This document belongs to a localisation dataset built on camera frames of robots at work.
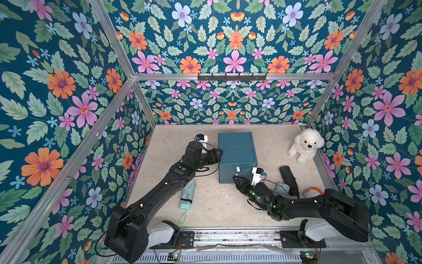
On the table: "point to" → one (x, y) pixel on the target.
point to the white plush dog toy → (305, 145)
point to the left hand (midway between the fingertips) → (220, 151)
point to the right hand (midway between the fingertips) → (234, 179)
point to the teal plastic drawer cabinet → (238, 157)
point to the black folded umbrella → (289, 179)
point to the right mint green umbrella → (282, 190)
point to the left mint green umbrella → (187, 194)
